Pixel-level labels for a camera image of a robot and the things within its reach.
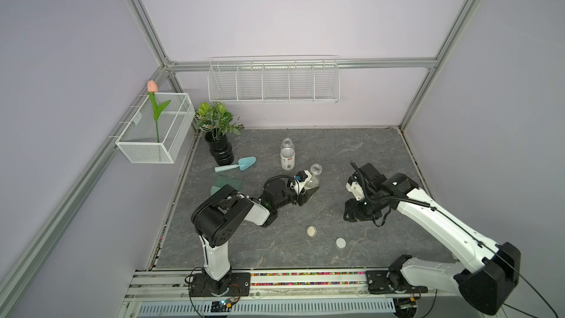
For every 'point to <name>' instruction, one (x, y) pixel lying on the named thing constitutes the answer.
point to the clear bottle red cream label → (315, 169)
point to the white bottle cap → (340, 242)
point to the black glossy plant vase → (220, 148)
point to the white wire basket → (137, 140)
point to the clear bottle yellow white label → (288, 154)
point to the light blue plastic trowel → (243, 163)
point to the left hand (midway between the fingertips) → (315, 183)
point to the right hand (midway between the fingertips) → (350, 215)
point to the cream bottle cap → (311, 231)
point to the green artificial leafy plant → (213, 118)
